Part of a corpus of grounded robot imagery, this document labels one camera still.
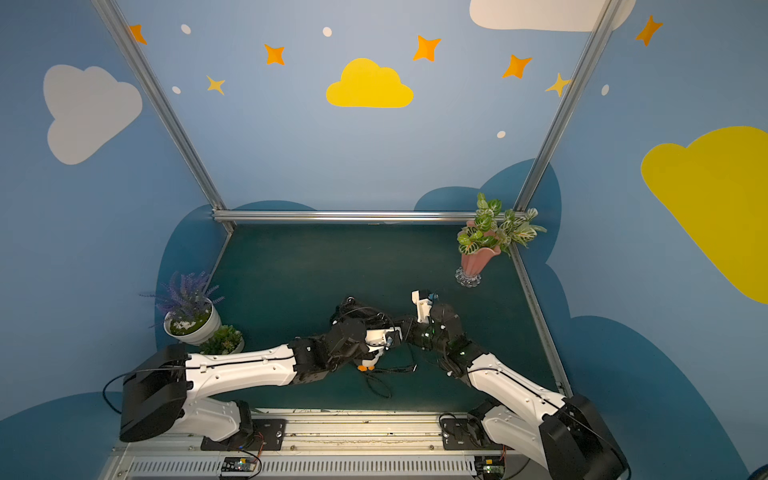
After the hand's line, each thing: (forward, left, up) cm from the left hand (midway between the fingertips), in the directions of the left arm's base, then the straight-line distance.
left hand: (378, 317), depth 79 cm
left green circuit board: (-32, +33, -16) cm, 49 cm away
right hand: (0, -3, -1) cm, 4 cm away
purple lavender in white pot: (0, +51, 0) cm, 51 cm away
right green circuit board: (-31, -29, -16) cm, 45 cm away
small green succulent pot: (-4, +43, -9) cm, 44 cm away
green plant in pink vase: (+25, -33, +8) cm, 42 cm away
